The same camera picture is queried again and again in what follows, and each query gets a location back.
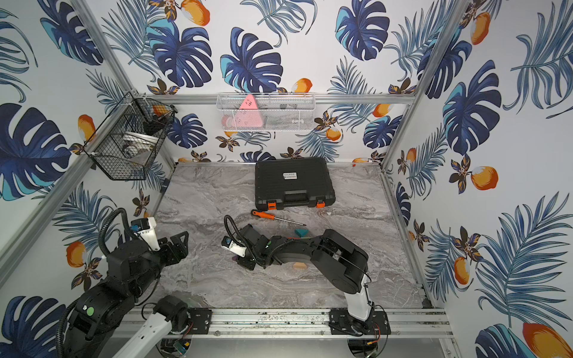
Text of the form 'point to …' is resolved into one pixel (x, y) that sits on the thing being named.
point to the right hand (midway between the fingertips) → (240, 253)
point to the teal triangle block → (302, 233)
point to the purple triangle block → (235, 258)
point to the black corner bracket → (166, 183)
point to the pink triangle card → (248, 115)
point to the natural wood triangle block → (300, 265)
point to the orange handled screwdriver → (270, 216)
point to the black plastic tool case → (293, 182)
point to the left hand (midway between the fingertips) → (177, 233)
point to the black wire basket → (130, 137)
